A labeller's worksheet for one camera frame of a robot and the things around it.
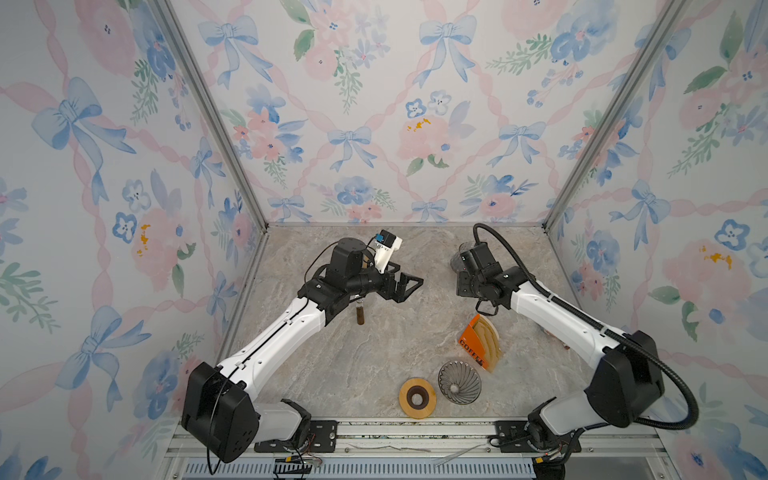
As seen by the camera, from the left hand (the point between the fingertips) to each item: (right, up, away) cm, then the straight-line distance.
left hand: (411, 272), depth 73 cm
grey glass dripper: (+13, -30, +7) cm, 34 cm away
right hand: (+18, -3, +14) cm, 23 cm away
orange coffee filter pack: (+20, -19, +9) cm, 29 cm away
